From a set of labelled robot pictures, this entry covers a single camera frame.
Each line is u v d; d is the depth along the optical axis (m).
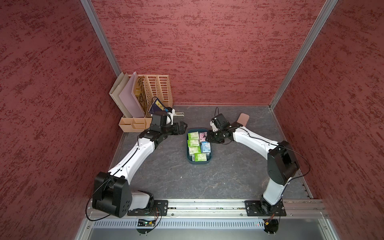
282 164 0.48
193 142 0.92
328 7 0.71
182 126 0.74
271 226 0.71
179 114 1.16
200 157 0.86
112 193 0.40
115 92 0.87
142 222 0.73
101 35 0.81
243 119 1.11
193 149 0.89
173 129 0.73
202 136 0.96
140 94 1.03
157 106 1.04
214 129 0.80
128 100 0.94
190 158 0.90
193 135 0.96
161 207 0.74
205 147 0.92
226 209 0.76
